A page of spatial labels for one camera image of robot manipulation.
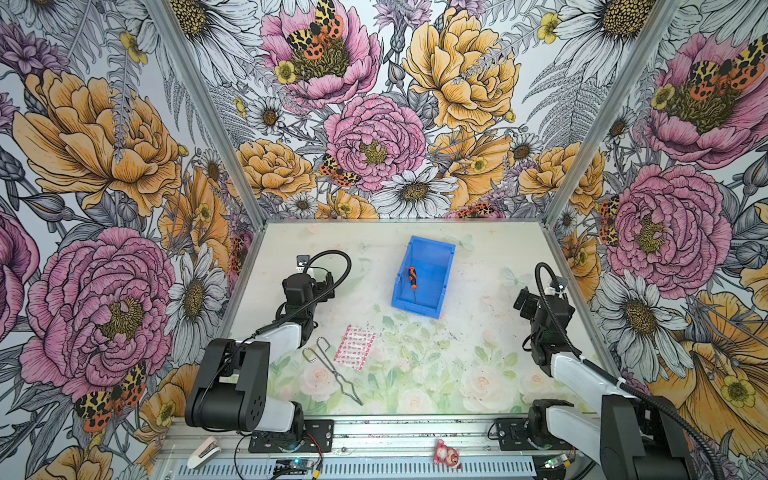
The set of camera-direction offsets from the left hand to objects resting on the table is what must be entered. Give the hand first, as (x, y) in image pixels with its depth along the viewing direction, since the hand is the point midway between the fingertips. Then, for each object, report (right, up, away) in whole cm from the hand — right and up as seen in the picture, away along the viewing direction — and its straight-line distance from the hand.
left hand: (313, 282), depth 93 cm
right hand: (+67, -5, -5) cm, 67 cm away
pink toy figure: (+36, -36, -24) cm, 56 cm away
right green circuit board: (+63, -40, -22) cm, 77 cm away
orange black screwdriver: (+31, +1, +9) cm, 32 cm away
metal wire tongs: (+12, -27, -10) cm, 31 cm away
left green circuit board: (+1, -41, -22) cm, 46 cm away
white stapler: (-19, -37, -23) cm, 47 cm away
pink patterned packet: (+13, -19, -4) cm, 23 cm away
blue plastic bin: (+34, +1, +12) cm, 36 cm away
